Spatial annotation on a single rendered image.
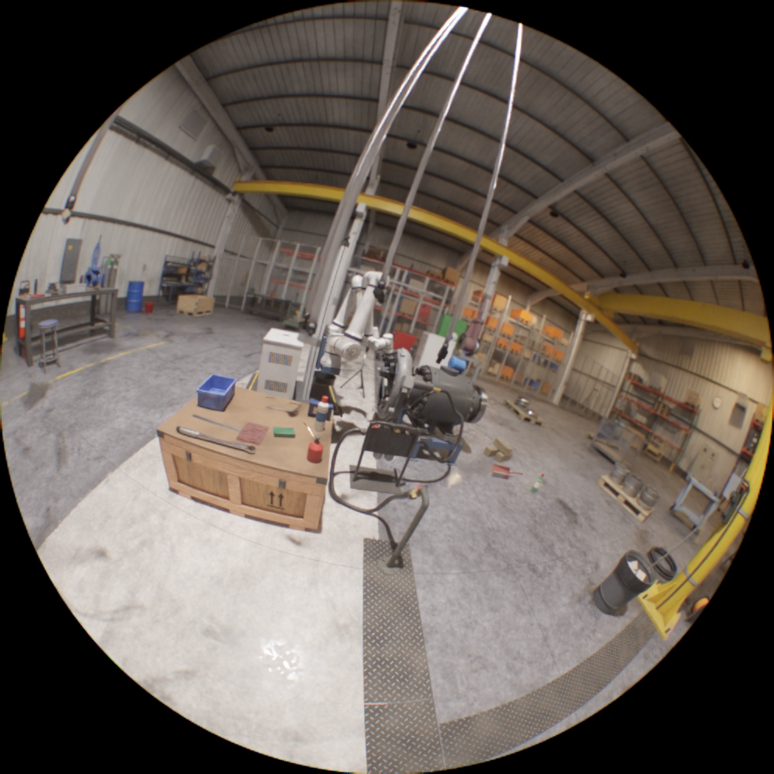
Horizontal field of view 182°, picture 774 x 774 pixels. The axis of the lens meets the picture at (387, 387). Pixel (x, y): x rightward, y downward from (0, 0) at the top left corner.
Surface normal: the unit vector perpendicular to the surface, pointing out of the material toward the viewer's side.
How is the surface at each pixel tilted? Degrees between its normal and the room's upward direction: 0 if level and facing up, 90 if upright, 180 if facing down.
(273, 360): 90
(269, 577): 0
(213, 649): 0
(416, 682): 0
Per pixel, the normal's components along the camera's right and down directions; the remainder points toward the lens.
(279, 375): 0.32, 0.36
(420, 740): 0.29, -0.92
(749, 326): -0.95, -0.26
